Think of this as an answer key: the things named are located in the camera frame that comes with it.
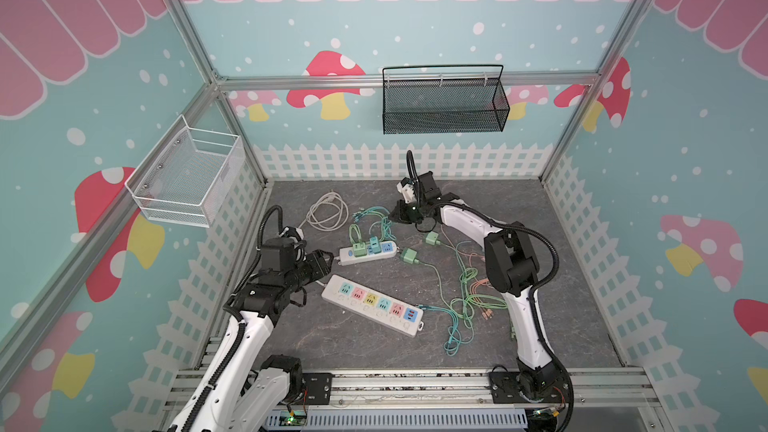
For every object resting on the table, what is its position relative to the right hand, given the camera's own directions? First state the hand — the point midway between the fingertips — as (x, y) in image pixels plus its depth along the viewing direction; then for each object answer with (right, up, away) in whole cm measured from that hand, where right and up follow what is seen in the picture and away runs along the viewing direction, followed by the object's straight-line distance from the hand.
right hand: (387, 213), depth 98 cm
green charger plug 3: (+8, -14, -1) cm, 16 cm away
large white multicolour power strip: (+4, -29, -14) cm, 32 cm away
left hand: (-16, -13, -19) cm, 28 cm away
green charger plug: (-8, -11, -4) cm, 15 cm away
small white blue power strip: (-13, -13, -2) cm, 19 cm away
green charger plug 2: (+15, -8, +2) cm, 17 cm away
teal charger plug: (-4, -9, -4) cm, 11 cm away
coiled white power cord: (-22, 0, +11) cm, 24 cm away
